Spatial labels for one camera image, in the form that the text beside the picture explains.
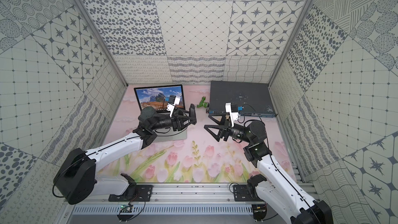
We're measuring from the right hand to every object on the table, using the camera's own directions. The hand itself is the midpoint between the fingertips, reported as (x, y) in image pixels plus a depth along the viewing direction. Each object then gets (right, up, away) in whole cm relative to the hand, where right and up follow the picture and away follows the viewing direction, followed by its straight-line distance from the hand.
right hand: (206, 122), depth 64 cm
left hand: (-6, +4, +4) cm, 8 cm away
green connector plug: (-3, +6, +45) cm, 45 cm away
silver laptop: (-31, +11, +34) cm, 47 cm away
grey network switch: (+34, +9, +44) cm, 57 cm away
